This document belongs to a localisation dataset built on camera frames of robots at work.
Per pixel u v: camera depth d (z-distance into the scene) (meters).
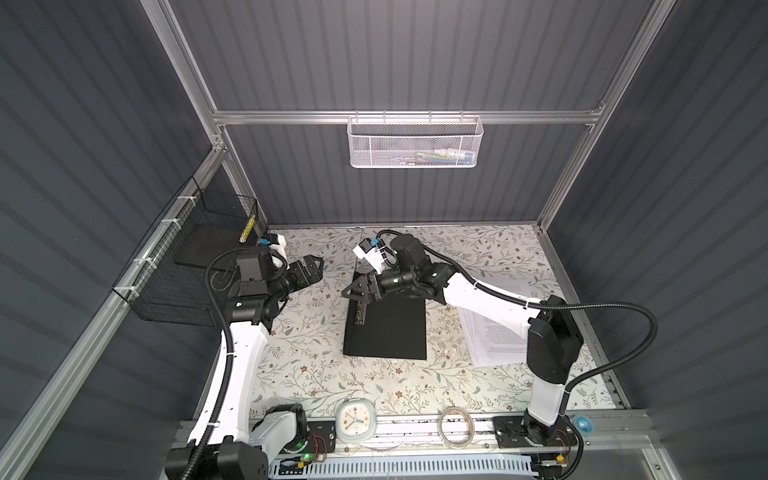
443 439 0.73
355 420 0.74
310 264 0.68
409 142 1.24
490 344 0.89
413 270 0.63
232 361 0.44
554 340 0.47
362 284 0.67
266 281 0.55
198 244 0.77
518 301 0.51
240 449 0.37
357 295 0.68
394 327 0.92
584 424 0.76
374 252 0.70
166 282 0.70
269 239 0.65
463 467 0.77
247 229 0.81
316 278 0.68
